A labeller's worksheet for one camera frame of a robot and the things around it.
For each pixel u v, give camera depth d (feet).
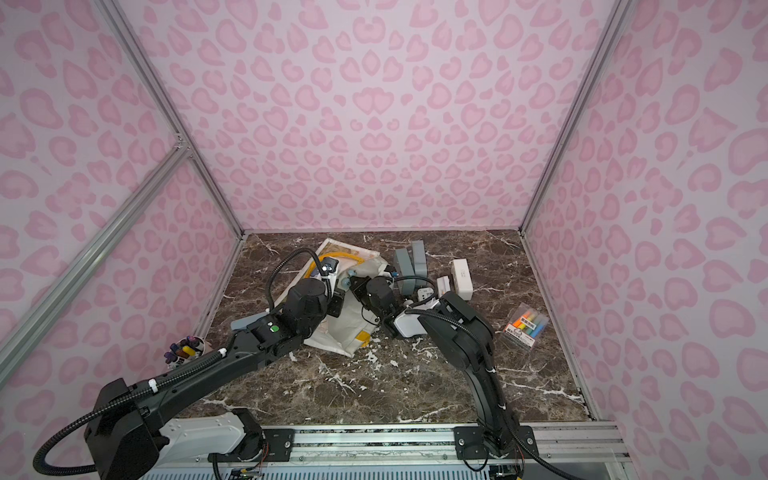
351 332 2.90
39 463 1.21
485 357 1.74
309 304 1.87
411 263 3.20
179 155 2.89
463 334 1.69
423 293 3.21
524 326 3.04
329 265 2.14
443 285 3.12
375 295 2.45
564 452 2.38
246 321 3.02
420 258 3.27
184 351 2.48
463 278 3.21
